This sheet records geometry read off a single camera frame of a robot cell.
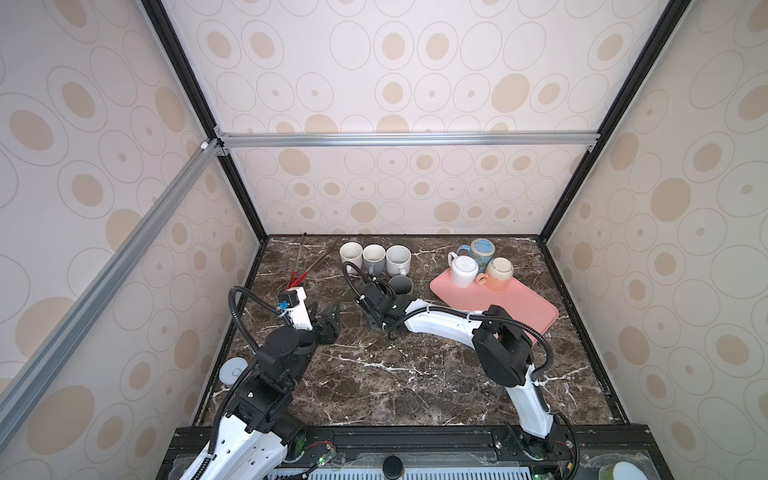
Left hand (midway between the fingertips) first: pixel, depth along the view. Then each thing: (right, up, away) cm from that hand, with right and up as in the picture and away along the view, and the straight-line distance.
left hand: (337, 300), depth 69 cm
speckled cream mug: (+15, +10, +36) cm, 41 cm away
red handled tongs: (-22, +2, +35) cm, 41 cm away
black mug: (+16, +2, +24) cm, 29 cm away
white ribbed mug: (+37, +7, +31) cm, 49 cm away
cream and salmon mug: (+48, +5, +29) cm, 56 cm away
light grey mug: (+7, +11, +37) cm, 39 cm away
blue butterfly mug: (+44, +13, +33) cm, 56 cm away
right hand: (+8, -5, +25) cm, 27 cm away
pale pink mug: (-2, +13, +37) cm, 39 cm away
